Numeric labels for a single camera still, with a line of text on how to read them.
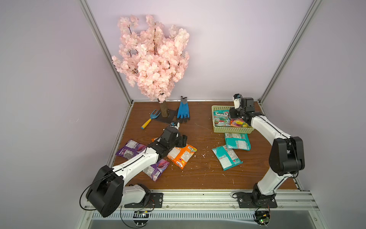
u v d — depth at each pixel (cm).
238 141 92
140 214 72
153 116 111
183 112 111
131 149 90
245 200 73
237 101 83
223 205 73
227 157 87
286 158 47
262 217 70
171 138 66
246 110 72
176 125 76
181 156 88
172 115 110
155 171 81
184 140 76
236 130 97
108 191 41
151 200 73
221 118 106
